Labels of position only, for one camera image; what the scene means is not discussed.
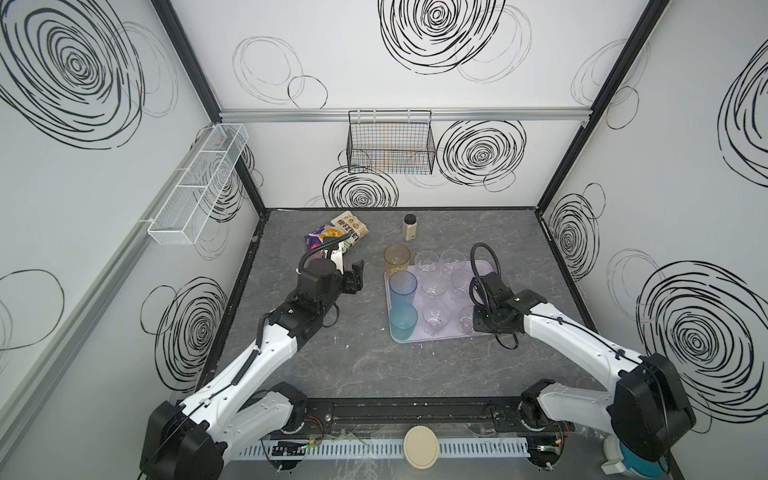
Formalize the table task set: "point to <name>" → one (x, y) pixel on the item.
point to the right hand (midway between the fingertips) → (475, 324)
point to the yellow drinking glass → (396, 258)
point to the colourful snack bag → (344, 225)
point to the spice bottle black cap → (410, 227)
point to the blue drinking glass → (402, 288)
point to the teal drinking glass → (403, 321)
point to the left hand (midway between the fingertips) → (354, 260)
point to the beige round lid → (420, 447)
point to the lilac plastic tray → (445, 299)
